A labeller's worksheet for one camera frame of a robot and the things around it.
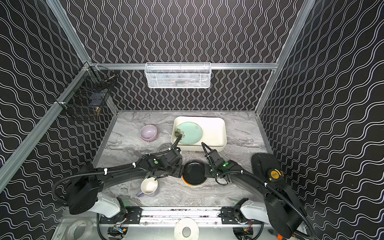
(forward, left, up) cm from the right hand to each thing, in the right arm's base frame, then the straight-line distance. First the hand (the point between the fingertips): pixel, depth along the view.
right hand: (208, 171), depth 86 cm
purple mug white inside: (-9, +33, 0) cm, 34 cm away
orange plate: (-7, +11, -1) cm, 13 cm away
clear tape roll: (-31, +64, +1) cm, 71 cm away
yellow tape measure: (-3, -35, +5) cm, 35 cm away
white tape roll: (-25, +10, -4) cm, 27 cm away
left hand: (0, +15, +5) cm, 16 cm away
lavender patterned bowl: (+25, +39, +4) cm, 46 cm away
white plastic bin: (+33, -5, -3) cm, 34 cm away
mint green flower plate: (+30, +11, -1) cm, 31 cm away
